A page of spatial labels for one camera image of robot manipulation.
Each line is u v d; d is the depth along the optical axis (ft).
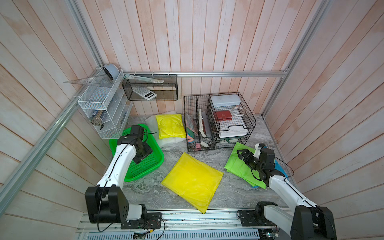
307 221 1.38
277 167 2.96
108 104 2.41
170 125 3.49
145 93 3.20
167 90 3.51
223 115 2.96
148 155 2.45
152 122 3.72
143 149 2.36
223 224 2.40
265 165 2.17
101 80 2.82
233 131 2.87
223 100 3.26
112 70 2.74
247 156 2.51
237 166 2.92
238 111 3.18
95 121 2.55
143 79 2.99
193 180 2.77
